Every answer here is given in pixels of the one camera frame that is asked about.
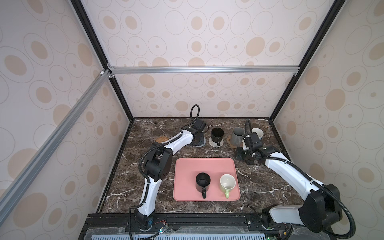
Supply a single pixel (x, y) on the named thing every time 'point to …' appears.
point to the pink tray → (186, 170)
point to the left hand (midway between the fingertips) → (203, 138)
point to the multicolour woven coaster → (215, 144)
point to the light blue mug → (259, 132)
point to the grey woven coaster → (201, 145)
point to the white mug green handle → (227, 182)
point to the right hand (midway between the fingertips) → (236, 155)
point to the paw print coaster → (229, 141)
